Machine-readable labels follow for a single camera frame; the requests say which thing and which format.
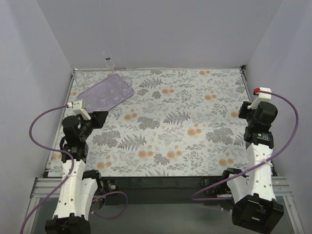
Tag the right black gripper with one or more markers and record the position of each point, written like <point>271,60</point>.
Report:
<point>244,112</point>

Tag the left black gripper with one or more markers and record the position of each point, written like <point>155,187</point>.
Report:
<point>98,117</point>

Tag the clear champagne flute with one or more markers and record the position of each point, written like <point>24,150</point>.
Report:
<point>108,60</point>

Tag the large clear tumbler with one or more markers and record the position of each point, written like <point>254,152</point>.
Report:
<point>126,86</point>
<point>101,92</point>

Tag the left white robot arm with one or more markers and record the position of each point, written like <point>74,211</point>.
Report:
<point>79,186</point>

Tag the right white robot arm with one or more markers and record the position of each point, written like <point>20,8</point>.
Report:
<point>255,206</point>

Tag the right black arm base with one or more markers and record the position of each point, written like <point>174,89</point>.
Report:
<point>218,191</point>

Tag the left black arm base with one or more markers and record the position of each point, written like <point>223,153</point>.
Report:
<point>111,200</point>

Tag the purple plastic tray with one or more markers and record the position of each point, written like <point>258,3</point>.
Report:
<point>110,83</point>

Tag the clear stemmed glass back left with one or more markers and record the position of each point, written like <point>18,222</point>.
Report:
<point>80,79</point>

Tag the floral patterned tablecloth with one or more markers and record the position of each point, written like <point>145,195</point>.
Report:
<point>178,123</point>

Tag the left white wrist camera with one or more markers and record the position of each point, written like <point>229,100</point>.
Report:
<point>78,109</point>

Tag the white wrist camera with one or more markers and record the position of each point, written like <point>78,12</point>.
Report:
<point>78,109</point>
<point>263,94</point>

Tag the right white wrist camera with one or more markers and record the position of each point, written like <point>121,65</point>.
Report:
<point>263,94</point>

